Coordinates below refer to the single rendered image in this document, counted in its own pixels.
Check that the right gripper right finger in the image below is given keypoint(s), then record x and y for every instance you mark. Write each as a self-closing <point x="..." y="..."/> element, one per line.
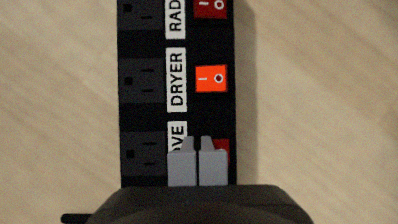
<point x="212" y="164"/>

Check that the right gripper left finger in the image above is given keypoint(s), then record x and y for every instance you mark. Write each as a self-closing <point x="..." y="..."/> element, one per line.
<point x="183" y="164"/>

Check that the black power strip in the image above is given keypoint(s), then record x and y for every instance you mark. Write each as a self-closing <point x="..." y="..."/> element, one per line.
<point x="176" y="78"/>

